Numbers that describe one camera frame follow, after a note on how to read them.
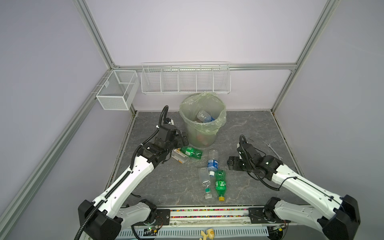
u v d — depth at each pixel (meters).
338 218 0.38
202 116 0.91
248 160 0.59
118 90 1.00
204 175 0.86
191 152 0.92
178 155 0.91
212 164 0.86
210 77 1.03
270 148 0.99
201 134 0.86
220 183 0.79
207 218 0.74
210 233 0.67
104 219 0.37
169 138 0.56
